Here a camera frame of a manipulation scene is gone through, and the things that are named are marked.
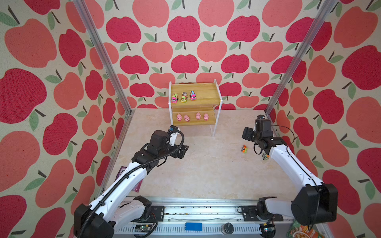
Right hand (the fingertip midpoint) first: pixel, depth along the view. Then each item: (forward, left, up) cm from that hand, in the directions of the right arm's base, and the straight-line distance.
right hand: (251, 134), depth 85 cm
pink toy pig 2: (+9, +44, +1) cm, 45 cm away
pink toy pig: (+9, +39, +1) cm, 40 cm away
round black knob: (-46, +15, -7) cm, 49 cm away
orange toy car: (-1, 0, -15) cm, 15 cm away
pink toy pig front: (+11, +27, +1) cm, 29 cm away
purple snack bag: (-31, +63, -16) cm, 72 cm away
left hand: (-14, +39, +4) cm, 41 cm away
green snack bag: (-42, -19, -17) cm, 50 cm away
